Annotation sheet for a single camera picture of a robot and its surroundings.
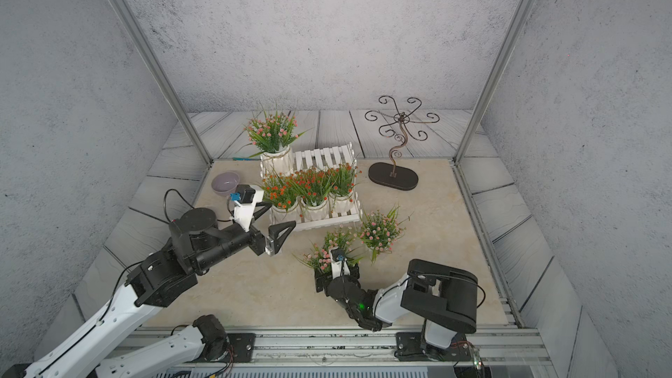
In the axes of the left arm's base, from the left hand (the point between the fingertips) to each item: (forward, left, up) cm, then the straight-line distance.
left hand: (285, 216), depth 61 cm
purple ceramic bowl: (+38, +35, -32) cm, 61 cm away
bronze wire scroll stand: (+42, -36, -33) cm, 64 cm away
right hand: (+1, -9, -30) cm, 31 cm away
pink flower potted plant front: (-1, -6, -20) cm, 21 cm away
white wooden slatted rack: (+27, -10, -7) cm, 30 cm away
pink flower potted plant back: (+7, -24, -20) cm, 32 cm away
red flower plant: (+15, -5, -8) cm, 18 cm away
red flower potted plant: (+15, -13, -8) cm, 22 cm away
